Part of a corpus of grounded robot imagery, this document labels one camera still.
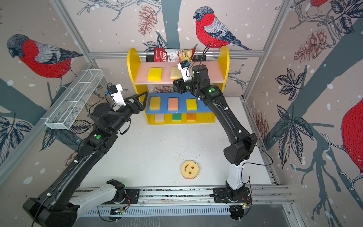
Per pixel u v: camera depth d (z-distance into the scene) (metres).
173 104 0.95
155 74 0.74
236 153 0.57
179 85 0.63
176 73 0.75
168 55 0.86
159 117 1.03
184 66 0.62
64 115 0.71
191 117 1.06
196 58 0.92
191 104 0.95
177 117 1.04
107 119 0.46
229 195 0.65
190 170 0.80
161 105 0.98
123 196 0.70
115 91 0.54
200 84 0.56
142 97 0.59
